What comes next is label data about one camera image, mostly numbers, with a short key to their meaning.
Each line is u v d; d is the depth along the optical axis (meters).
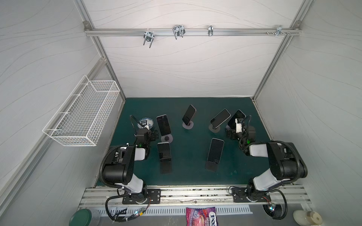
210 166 0.84
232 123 0.91
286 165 0.46
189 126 1.02
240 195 0.73
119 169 0.44
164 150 0.77
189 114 0.97
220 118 0.94
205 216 0.66
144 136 0.72
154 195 0.73
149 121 1.02
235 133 0.86
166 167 0.86
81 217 0.59
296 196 0.74
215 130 1.01
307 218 0.61
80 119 0.69
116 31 0.78
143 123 0.81
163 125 0.99
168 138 0.96
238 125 0.84
